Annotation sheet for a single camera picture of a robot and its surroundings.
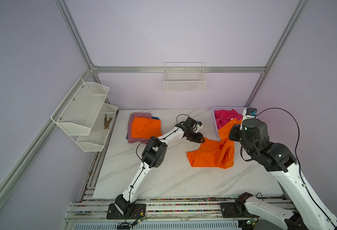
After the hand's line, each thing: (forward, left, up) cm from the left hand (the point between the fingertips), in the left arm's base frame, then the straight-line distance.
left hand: (202, 141), depth 99 cm
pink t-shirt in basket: (+21, -19, +2) cm, 29 cm away
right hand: (-13, -9, +32) cm, 35 cm away
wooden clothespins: (+8, +66, +11) cm, 67 cm away
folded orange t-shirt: (+7, +40, +6) cm, 41 cm away
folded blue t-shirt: (+22, +35, 0) cm, 41 cm away
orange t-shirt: (-15, -7, +11) cm, 20 cm away
